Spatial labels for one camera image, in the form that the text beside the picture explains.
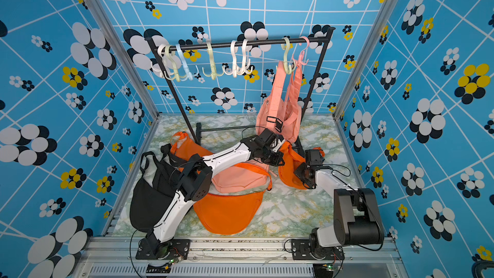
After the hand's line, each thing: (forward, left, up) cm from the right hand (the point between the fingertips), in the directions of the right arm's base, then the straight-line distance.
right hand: (301, 172), depth 94 cm
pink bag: (-4, +24, +4) cm, 25 cm away
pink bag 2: (+21, +4, +15) cm, 25 cm away
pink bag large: (+14, +13, +28) cm, 34 cm away
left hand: (+2, +7, +7) cm, 10 cm away
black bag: (-11, +71, 0) cm, 71 cm away
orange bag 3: (+3, +6, +6) cm, 9 cm away
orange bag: (+12, +60, +4) cm, 62 cm away
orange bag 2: (-20, +33, +1) cm, 39 cm away
